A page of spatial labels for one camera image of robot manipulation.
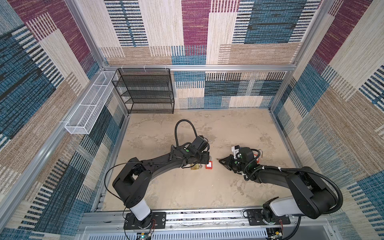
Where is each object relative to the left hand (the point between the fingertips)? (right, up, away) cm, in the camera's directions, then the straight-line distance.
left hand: (207, 156), depth 86 cm
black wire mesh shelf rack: (-43, +42, +24) cm, 65 cm away
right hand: (+7, -4, +2) cm, 9 cm away
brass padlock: (-6, -7, +5) cm, 11 cm away
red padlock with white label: (+2, -6, +3) cm, 7 cm away
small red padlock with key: (+23, +2, -14) cm, 27 cm away
